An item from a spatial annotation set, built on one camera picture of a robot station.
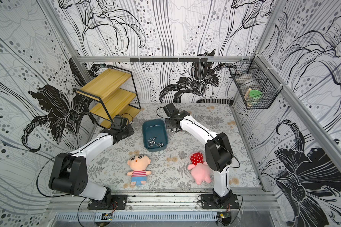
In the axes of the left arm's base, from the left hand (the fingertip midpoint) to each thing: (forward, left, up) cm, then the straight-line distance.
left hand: (132, 131), depth 92 cm
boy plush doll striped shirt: (-21, -8, 0) cm, 23 cm away
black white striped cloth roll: (+37, -74, -5) cm, 83 cm away
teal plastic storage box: (+3, -14, -6) cm, 16 cm away
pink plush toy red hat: (-23, -43, -1) cm, 49 cm away
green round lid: (+13, -73, +26) cm, 78 cm away
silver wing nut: (+6, -26, -7) cm, 28 cm away
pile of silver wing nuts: (-3, -13, -7) cm, 15 cm away
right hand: (+6, -27, +4) cm, 28 cm away
